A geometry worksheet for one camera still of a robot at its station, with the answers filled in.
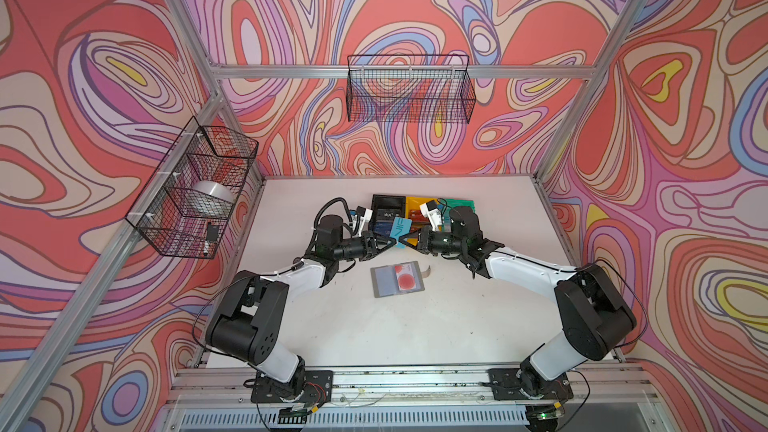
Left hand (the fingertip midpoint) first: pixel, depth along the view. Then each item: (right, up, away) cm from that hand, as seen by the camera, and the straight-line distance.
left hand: (396, 244), depth 81 cm
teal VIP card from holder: (+1, +5, +2) cm, 5 cm away
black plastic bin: (-3, +10, +27) cm, 29 cm away
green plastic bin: (+23, +11, +28) cm, 38 cm away
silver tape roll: (-46, +14, -8) cm, 49 cm away
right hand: (+1, -1, +1) cm, 2 cm away
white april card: (+3, -11, +11) cm, 16 cm away
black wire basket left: (-52, +11, -8) cm, 54 cm away
